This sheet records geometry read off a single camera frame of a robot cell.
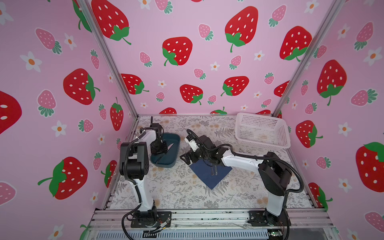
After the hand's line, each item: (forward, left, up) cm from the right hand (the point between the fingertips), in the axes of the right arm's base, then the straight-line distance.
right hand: (185, 152), depth 85 cm
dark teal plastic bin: (+1, +12, -13) cm, 18 cm away
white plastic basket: (+32, -53, -13) cm, 64 cm away
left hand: (+5, +16, -10) cm, 20 cm away
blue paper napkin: (-4, -12, -11) cm, 17 cm away
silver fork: (-3, -19, -12) cm, 23 cm away
